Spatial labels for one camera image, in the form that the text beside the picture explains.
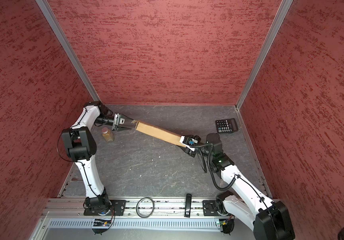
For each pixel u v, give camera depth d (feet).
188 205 2.42
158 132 2.33
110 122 2.59
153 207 2.43
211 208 2.42
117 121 2.60
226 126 3.49
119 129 2.64
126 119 2.87
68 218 2.33
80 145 1.86
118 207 2.44
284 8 2.34
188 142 1.97
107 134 3.04
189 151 2.19
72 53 2.93
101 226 2.38
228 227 2.33
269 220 1.28
